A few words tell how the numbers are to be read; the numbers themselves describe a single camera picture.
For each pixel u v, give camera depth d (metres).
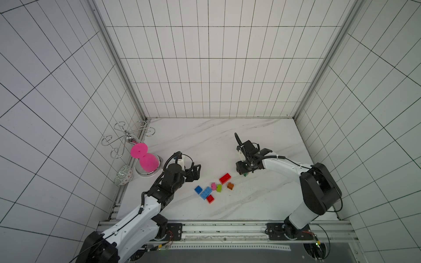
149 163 0.77
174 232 0.73
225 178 0.88
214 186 0.85
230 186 0.85
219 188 0.85
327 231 0.75
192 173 0.73
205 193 0.84
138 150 0.70
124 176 0.90
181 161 0.73
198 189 0.85
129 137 0.74
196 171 0.74
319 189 0.45
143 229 0.57
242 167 0.80
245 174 0.90
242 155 0.73
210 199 0.81
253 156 0.68
